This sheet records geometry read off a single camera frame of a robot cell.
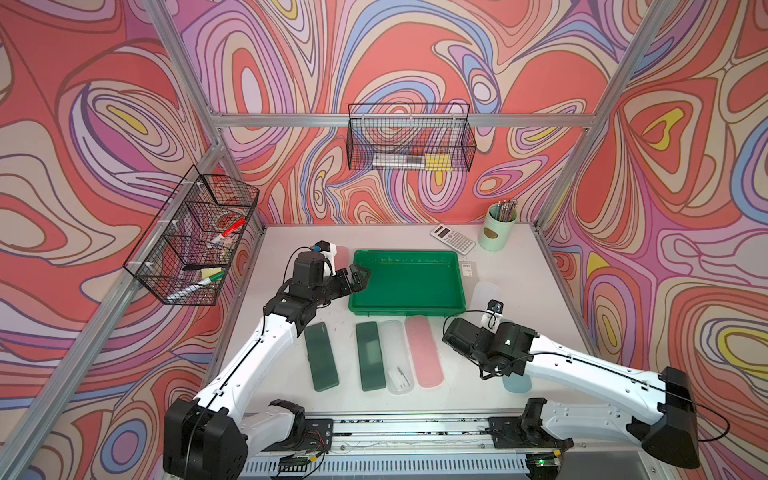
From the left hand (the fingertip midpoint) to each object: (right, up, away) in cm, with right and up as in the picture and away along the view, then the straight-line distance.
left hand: (361, 276), depth 78 cm
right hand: (+30, -19, -2) cm, 35 cm away
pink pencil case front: (+18, -23, +8) cm, 30 cm away
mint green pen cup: (+45, +16, +24) cm, 54 cm away
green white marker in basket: (-41, -3, -7) cm, 42 cm away
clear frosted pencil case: (+36, -6, +9) cm, 37 cm away
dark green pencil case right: (+3, -28, +4) cm, 29 cm away
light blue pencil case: (+42, -29, +1) cm, 51 cm away
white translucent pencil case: (+10, -26, +6) cm, 28 cm away
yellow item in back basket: (+23, +34, +13) cm, 43 cm away
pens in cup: (+49, +21, +26) cm, 59 cm away
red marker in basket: (-34, +12, -3) cm, 36 cm away
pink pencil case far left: (-10, +4, +32) cm, 34 cm away
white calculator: (+32, +11, +37) cm, 50 cm away
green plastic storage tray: (+14, -5, +29) cm, 32 cm away
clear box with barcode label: (+35, 0, +25) cm, 43 cm away
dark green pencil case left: (-13, -24, +8) cm, 29 cm away
